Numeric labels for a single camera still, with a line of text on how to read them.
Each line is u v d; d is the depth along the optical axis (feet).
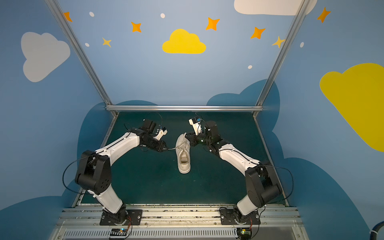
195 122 2.44
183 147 2.98
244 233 2.40
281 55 2.84
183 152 2.94
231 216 2.46
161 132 2.77
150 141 2.49
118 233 2.40
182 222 2.41
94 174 1.53
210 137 2.20
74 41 2.62
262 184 1.47
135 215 2.46
